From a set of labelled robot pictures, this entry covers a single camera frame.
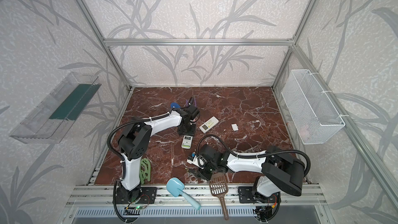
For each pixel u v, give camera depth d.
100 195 0.75
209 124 0.98
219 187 0.77
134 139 0.52
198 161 0.71
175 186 0.77
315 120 0.60
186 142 0.91
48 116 0.64
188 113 0.77
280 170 0.43
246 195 0.74
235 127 0.99
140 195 0.70
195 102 1.12
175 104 1.10
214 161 0.64
